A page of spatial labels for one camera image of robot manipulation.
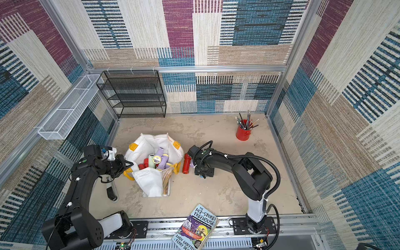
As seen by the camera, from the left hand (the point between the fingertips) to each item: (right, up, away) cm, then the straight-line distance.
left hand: (133, 163), depth 81 cm
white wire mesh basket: (-29, +25, -5) cm, 38 cm away
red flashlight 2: (+4, -2, +7) cm, 8 cm away
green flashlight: (+8, -1, +4) cm, 9 cm away
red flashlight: (+26, -3, +10) cm, 28 cm away
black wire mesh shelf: (-10, +42, +27) cm, 51 cm away
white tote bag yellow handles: (+10, -10, 0) cm, 14 cm away
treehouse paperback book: (+33, -28, -10) cm, 44 cm away
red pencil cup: (+62, +17, +18) cm, 66 cm away
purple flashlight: (+11, +1, +6) cm, 12 cm away
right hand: (+37, -8, +10) cm, 39 cm away
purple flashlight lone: (+14, 0, +7) cm, 16 cm away
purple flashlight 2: (+17, -2, +6) cm, 18 cm away
